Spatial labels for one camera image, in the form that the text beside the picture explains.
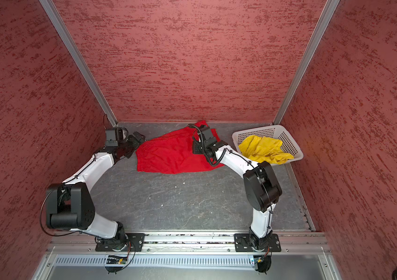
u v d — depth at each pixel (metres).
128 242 0.74
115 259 0.73
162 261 0.77
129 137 0.78
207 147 0.70
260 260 0.71
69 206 0.44
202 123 1.22
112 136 0.68
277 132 1.09
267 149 1.00
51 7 0.71
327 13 0.73
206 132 0.71
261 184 0.53
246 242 0.74
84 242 0.76
